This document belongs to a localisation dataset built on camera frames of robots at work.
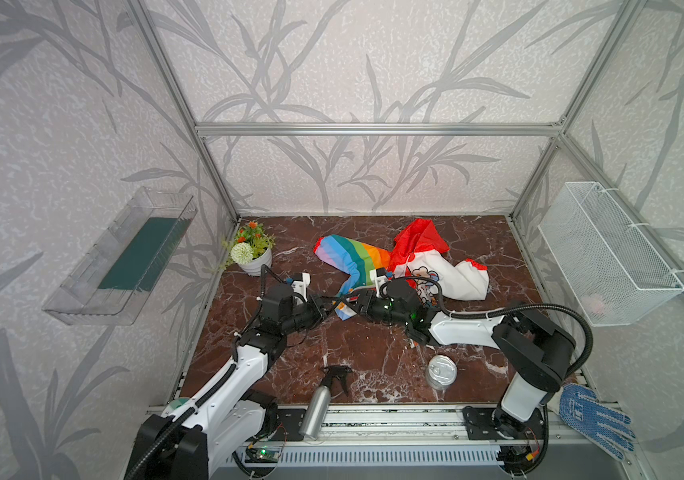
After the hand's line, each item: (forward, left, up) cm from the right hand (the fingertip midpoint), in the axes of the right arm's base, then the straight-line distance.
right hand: (343, 294), depth 81 cm
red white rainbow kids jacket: (+18, -22, -8) cm, 30 cm away
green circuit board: (-35, +18, -15) cm, 42 cm away
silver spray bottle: (-27, +6, -11) cm, 29 cm away
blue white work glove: (-30, -65, -14) cm, 73 cm away
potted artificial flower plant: (+14, +28, +2) cm, 31 cm away
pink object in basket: (-6, -62, +6) cm, 63 cm away
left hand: (-1, -1, +2) cm, 3 cm away
